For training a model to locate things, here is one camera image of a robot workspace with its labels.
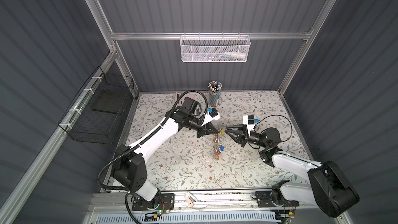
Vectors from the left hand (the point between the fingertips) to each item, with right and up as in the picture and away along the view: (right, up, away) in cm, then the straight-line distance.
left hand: (217, 131), depth 75 cm
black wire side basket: (-58, +8, -2) cm, 59 cm away
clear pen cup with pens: (+1, +24, +24) cm, 34 cm away
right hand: (+5, 0, -3) cm, 6 cm away
